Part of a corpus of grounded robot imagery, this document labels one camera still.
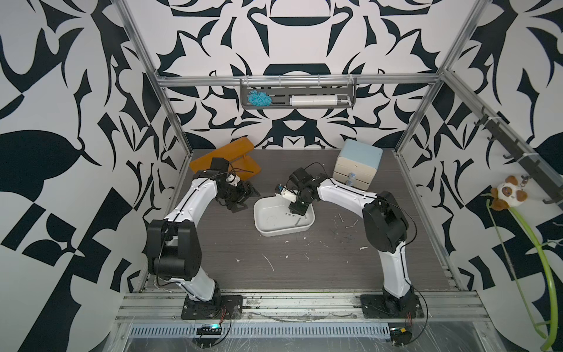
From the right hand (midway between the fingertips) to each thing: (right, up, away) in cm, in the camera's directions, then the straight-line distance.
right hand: (290, 203), depth 95 cm
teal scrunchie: (-12, +43, -4) cm, 45 cm away
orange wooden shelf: (-25, +22, +8) cm, 34 cm away
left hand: (-16, +4, -9) cm, 18 cm away
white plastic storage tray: (-7, -6, -1) cm, 9 cm away
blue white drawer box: (+29, +17, +1) cm, 33 cm away
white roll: (+9, +42, -6) cm, 43 cm away
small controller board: (-26, -38, -22) cm, 51 cm away
